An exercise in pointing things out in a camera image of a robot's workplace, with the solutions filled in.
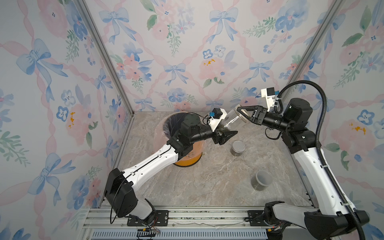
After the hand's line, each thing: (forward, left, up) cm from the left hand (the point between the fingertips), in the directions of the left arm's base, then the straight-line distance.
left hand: (233, 124), depth 62 cm
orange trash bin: (-2, +19, -30) cm, 35 cm away
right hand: (+3, -2, +5) cm, 6 cm away
